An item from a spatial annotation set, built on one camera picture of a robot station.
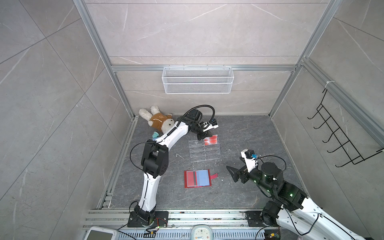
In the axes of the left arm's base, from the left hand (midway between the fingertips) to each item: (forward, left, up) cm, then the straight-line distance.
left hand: (210, 131), depth 91 cm
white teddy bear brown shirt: (+15, +36, -5) cm, 39 cm away
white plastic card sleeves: (-24, +6, -14) cm, 28 cm away
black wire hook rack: (-31, -53, +20) cm, 65 cm away
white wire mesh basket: (+33, +7, +15) cm, 37 cm away
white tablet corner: (-49, +56, -11) cm, 75 cm away
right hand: (-24, -8, +6) cm, 26 cm away
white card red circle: (-5, 0, -8) cm, 9 cm away
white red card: (-3, -1, -5) cm, 6 cm away
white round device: (-50, +8, -12) cm, 53 cm away
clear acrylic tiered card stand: (-7, +6, -13) cm, 16 cm away
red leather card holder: (-24, +13, -14) cm, 31 cm away
